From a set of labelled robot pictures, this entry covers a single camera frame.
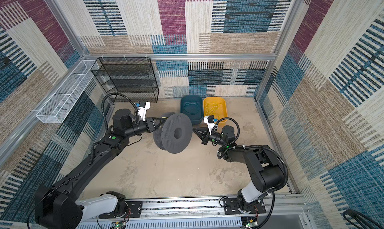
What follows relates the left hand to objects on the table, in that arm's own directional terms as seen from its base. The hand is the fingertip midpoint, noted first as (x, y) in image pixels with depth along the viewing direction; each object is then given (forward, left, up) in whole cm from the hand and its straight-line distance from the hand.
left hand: (164, 117), depth 72 cm
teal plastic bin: (+34, -14, -31) cm, 48 cm away
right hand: (+1, -14, -13) cm, 19 cm away
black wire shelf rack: (+44, +33, -11) cm, 56 cm away
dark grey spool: (-5, -5, -5) cm, 9 cm away
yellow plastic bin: (+29, -36, -27) cm, 54 cm away
